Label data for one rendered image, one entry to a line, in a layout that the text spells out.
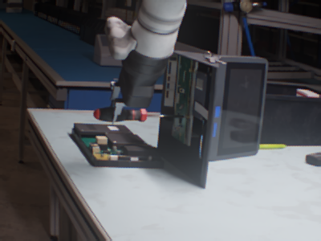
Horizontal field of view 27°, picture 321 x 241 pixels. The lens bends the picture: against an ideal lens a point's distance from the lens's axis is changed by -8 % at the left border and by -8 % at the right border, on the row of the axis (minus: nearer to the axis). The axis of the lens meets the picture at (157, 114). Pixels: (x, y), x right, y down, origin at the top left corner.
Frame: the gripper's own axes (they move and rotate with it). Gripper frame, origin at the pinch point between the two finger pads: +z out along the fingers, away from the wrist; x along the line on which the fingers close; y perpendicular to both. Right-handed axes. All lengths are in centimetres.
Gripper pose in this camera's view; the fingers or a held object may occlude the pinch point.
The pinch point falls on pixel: (111, 117)
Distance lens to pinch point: 127.1
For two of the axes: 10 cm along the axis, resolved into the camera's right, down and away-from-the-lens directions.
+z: -2.6, 6.9, 6.8
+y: 9.4, 0.3, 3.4
